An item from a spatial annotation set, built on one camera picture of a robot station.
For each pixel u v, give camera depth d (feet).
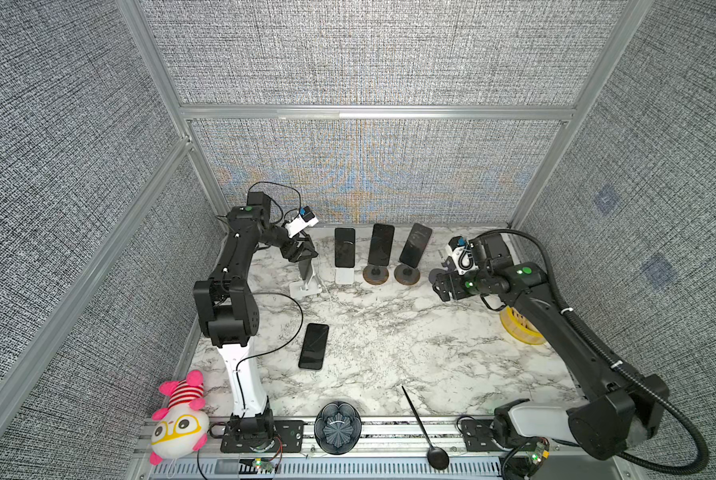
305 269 2.97
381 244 3.22
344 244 3.32
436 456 2.32
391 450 2.40
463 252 2.26
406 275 3.39
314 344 2.94
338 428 2.44
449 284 2.26
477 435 2.40
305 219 2.57
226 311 1.75
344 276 3.38
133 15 2.28
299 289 3.19
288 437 2.42
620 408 1.25
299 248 2.62
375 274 3.39
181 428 2.25
